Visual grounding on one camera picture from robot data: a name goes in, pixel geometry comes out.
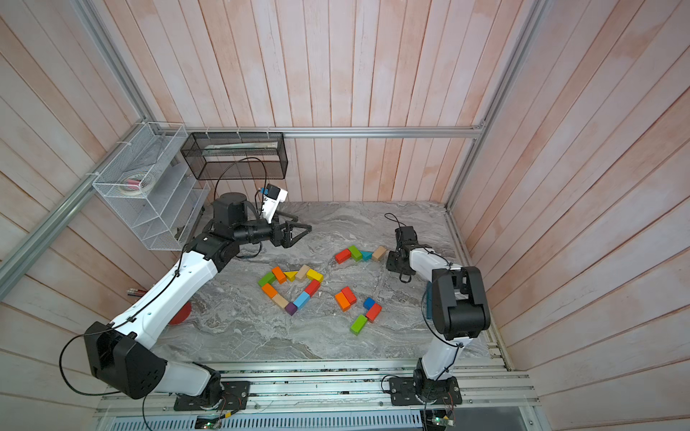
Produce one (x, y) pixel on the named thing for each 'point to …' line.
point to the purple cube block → (291, 308)
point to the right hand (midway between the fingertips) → (396, 262)
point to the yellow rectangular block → (315, 275)
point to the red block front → (312, 287)
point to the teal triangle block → (367, 255)
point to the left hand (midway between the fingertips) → (303, 227)
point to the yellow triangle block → (291, 275)
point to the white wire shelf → (163, 216)
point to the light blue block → (302, 300)
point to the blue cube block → (368, 303)
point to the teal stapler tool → (429, 300)
